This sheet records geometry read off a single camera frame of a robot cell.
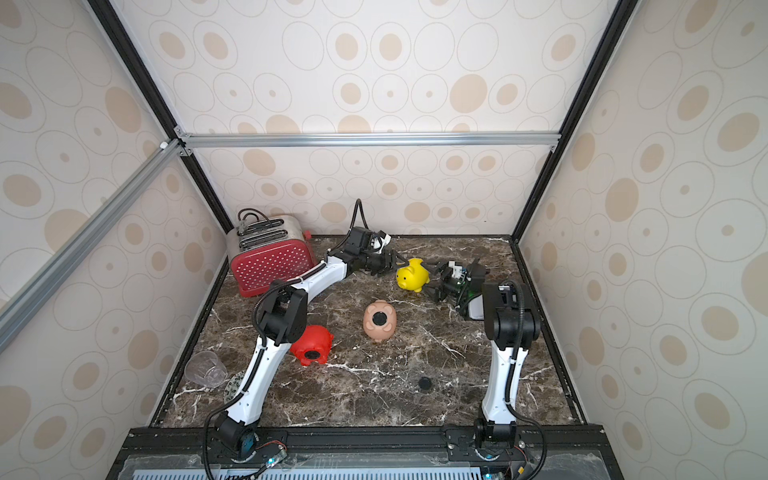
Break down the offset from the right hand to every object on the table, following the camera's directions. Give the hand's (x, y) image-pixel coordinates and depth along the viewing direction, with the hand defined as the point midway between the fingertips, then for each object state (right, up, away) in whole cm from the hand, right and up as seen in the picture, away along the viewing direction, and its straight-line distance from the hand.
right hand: (433, 273), depth 98 cm
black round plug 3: (-4, -30, -14) cm, 34 cm away
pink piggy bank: (-19, -16, -12) cm, 28 cm away
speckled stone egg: (-56, -29, -18) cm, 66 cm away
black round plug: (-36, -22, -14) cm, 45 cm away
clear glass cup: (-67, -27, -13) cm, 73 cm away
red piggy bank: (-35, -19, -16) cm, 43 cm away
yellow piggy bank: (-7, -1, 0) cm, 7 cm away
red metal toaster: (-53, +8, -6) cm, 54 cm away
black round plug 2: (-17, -13, -10) cm, 24 cm away
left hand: (-7, +3, 0) cm, 7 cm away
